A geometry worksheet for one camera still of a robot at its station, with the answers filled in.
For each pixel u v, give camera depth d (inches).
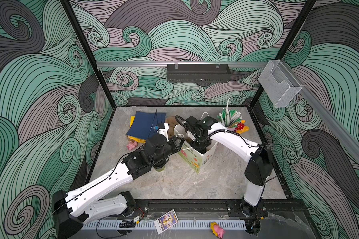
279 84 31.0
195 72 37.8
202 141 22.1
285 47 33.6
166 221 26.9
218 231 25.5
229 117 36.4
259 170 17.5
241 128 39.6
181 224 27.4
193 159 30.2
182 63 37.3
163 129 24.5
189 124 25.8
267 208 28.8
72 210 15.0
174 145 22.8
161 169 32.8
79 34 31.5
